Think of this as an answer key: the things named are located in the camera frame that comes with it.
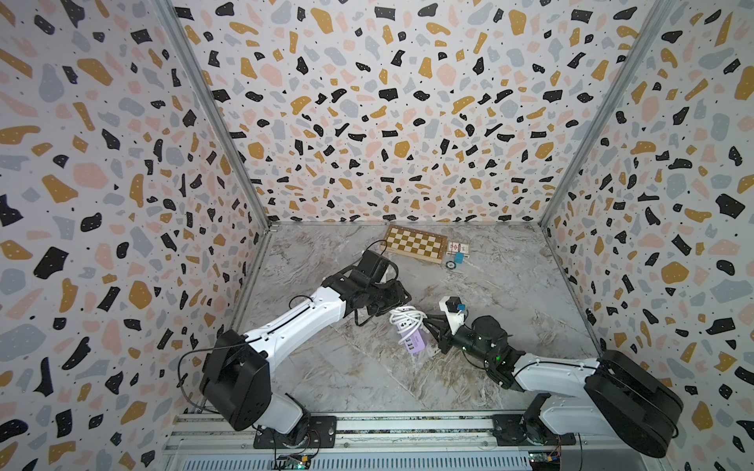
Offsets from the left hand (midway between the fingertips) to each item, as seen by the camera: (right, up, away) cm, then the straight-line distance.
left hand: (410, 298), depth 80 cm
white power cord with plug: (-1, -5, -4) cm, 6 cm away
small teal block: (+20, +10, +31) cm, 38 cm away
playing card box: (+18, +14, +33) cm, 40 cm away
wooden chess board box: (+3, +16, +33) cm, 37 cm away
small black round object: (+17, +8, +30) cm, 35 cm away
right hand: (+5, -6, +1) cm, 8 cm away
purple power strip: (+1, -11, -4) cm, 11 cm away
